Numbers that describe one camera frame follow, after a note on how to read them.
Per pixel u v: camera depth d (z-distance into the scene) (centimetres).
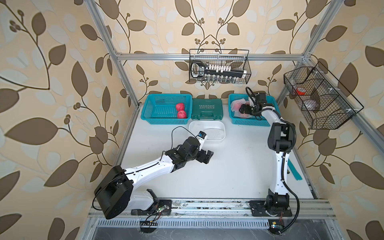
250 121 102
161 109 119
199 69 84
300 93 82
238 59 91
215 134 112
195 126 99
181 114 107
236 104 108
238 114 109
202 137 72
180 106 112
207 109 112
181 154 63
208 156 73
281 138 64
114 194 41
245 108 102
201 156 72
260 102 88
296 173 85
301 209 76
